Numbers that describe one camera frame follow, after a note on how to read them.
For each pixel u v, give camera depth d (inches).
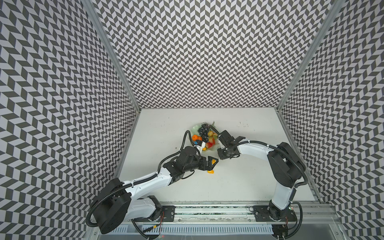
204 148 36.0
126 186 17.0
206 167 27.0
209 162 27.2
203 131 37.8
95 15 29.3
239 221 28.4
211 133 37.0
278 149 20.6
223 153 33.1
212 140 37.7
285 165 18.9
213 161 28.9
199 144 28.8
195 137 37.9
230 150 27.3
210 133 37.0
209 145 37.8
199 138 38.8
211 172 34.0
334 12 27.1
